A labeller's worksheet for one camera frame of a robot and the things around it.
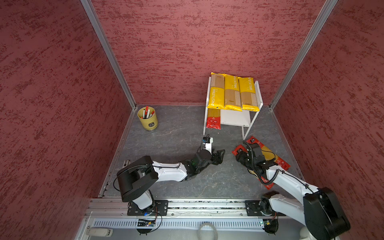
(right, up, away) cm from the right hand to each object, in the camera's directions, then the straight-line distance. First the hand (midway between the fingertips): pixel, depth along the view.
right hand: (237, 160), depth 89 cm
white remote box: (-68, -25, -24) cm, 76 cm away
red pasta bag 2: (+2, +1, -34) cm, 34 cm away
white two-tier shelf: (0, +26, +5) cm, 27 cm away
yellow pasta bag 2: (+3, +39, -9) cm, 41 cm away
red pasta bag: (-14, +26, +1) cm, 29 cm away
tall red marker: (-59, +31, +12) cm, 68 cm away
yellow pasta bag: (-6, +37, -12) cm, 39 cm away
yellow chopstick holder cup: (-58, +26, +11) cm, 65 cm away
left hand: (-11, +6, -7) cm, 15 cm away
